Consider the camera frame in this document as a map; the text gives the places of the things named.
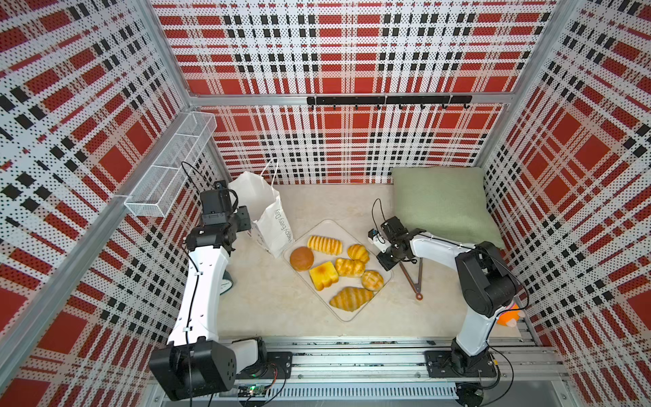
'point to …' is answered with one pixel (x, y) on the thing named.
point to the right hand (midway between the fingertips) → (389, 259)
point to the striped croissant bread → (351, 298)
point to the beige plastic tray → (330, 228)
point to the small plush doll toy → (510, 317)
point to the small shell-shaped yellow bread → (358, 252)
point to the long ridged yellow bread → (328, 245)
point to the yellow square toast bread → (324, 275)
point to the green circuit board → (252, 391)
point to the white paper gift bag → (270, 231)
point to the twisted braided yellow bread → (349, 268)
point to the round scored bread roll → (372, 281)
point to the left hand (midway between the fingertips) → (240, 215)
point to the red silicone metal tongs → (417, 287)
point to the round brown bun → (302, 259)
